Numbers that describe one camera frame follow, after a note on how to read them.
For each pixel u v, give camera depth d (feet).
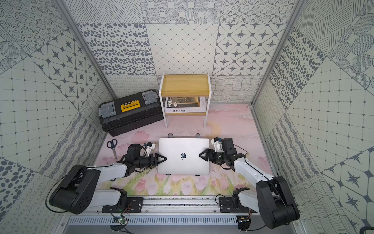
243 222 2.35
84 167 1.58
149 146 2.75
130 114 3.03
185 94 2.60
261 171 1.60
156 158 2.62
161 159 2.75
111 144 3.15
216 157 2.50
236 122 3.64
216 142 2.68
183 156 2.75
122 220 2.30
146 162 2.55
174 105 3.05
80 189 1.40
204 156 2.66
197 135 2.89
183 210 2.44
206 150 2.56
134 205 2.42
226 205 2.40
